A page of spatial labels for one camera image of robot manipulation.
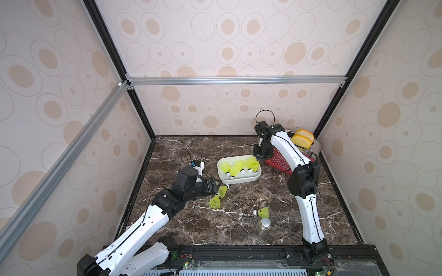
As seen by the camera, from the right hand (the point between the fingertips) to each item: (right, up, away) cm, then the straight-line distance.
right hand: (254, 160), depth 95 cm
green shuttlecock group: (-17, -16, -5) cm, 24 cm away
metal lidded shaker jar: (0, -27, -23) cm, 35 cm away
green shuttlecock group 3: (-15, -5, +5) cm, 16 cm away
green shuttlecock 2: (0, -3, +2) cm, 3 cm away
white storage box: (-6, -9, +5) cm, 11 cm away
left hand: (-18, -9, -22) cm, 30 cm away
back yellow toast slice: (+27, +14, -4) cm, 31 cm away
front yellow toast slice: (+23, +10, -7) cm, 26 cm away
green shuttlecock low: (+2, -24, -13) cm, 28 cm away
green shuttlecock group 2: (-22, -22, -5) cm, 31 cm away
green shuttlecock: (-11, -5, +2) cm, 12 cm away
